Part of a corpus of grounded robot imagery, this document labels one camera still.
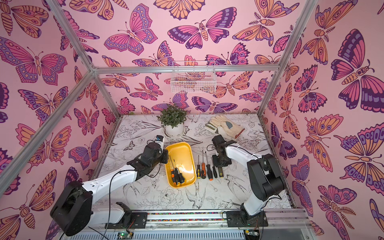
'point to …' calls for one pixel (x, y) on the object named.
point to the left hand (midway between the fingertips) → (169, 149)
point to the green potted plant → (173, 116)
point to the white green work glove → (211, 127)
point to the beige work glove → (230, 128)
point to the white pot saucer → (173, 137)
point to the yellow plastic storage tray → (182, 153)
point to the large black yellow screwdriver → (220, 171)
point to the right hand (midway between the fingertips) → (216, 164)
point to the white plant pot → (175, 131)
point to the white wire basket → (189, 77)
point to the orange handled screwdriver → (209, 170)
